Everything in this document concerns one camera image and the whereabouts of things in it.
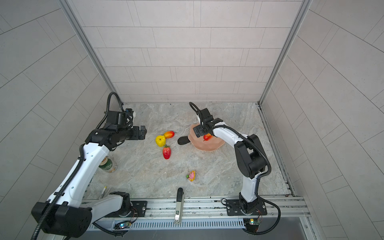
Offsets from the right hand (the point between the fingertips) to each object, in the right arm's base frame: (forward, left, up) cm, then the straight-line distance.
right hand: (202, 127), depth 94 cm
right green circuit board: (-51, -19, -9) cm, 55 cm away
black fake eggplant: (-6, +13, -4) cm, 15 cm away
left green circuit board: (-48, +39, -4) cm, 61 cm away
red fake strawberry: (-14, +22, -3) cm, 26 cm away
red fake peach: (-5, -3, -3) cm, 7 cm away
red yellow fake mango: (-1, +22, -4) cm, 22 cm away
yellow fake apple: (-7, +26, -1) cm, 27 cm away
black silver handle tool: (-41, +14, -4) cm, 43 cm away
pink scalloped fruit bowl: (-8, +2, -6) cm, 10 cm away
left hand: (-9, +32, +15) cm, 36 cm away
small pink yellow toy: (-29, +8, -4) cm, 30 cm away
